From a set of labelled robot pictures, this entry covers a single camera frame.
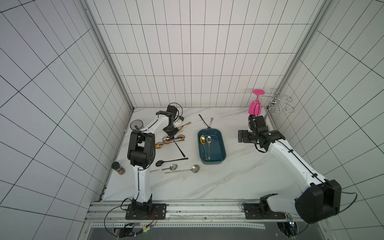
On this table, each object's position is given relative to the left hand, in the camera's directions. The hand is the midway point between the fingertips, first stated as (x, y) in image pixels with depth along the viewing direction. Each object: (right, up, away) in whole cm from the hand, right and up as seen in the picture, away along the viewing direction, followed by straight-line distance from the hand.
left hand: (168, 133), depth 98 cm
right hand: (+45, +1, -14) cm, 47 cm away
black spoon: (-4, -17, -8) cm, 19 cm away
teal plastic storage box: (+33, -10, -3) cm, 34 cm away
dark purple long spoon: (+28, +4, +9) cm, 29 cm away
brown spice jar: (-25, -16, -18) cm, 35 cm away
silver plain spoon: (+27, -4, 0) cm, 28 cm away
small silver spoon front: (+4, -19, -11) cm, 22 cm away
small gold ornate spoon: (+7, +4, +9) cm, 12 cm away
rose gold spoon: (+8, -3, +6) cm, 10 cm away
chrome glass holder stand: (+64, +21, -13) cm, 69 cm away
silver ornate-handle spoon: (+31, +10, +16) cm, 36 cm away
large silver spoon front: (+18, -20, -12) cm, 29 cm away
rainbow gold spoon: (+23, -5, 0) cm, 24 cm away
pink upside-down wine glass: (+60, +18, +3) cm, 63 cm away
